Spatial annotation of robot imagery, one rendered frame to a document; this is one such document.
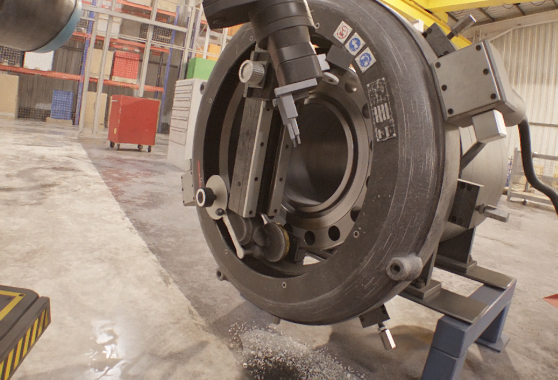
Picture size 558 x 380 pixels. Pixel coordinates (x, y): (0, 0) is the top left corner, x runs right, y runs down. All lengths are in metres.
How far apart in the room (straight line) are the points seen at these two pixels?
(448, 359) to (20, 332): 0.89
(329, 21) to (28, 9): 0.53
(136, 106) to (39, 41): 5.36
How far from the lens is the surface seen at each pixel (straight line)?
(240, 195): 0.81
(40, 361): 1.10
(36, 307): 0.68
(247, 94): 0.73
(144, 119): 6.12
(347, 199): 0.78
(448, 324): 0.96
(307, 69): 0.41
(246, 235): 0.84
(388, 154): 0.57
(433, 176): 0.57
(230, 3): 0.44
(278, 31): 0.42
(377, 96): 0.60
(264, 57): 0.72
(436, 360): 1.01
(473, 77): 0.57
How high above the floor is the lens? 0.65
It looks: 4 degrees down
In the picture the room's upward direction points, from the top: 8 degrees clockwise
